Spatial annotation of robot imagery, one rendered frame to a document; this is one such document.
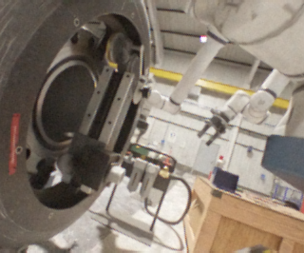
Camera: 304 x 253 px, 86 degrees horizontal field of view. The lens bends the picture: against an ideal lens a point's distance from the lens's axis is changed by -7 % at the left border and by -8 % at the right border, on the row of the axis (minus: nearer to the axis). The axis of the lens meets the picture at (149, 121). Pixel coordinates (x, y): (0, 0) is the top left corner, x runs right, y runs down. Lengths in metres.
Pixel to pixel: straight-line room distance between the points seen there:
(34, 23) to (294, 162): 0.41
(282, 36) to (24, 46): 0.35
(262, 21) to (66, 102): 0.66
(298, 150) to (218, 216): 0.89
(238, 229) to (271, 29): 1.09
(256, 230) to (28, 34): 1.29
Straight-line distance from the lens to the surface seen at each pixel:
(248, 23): 0.31
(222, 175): 1.34
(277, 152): 0.35
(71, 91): 0.74
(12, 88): 0.27
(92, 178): 0.47
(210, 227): 1.19
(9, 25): 0.26
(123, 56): 0.58
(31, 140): 0.51
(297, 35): 0.34
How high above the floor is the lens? 0.56
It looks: 8 degrees up
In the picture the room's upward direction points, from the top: 20 degrees clockwise
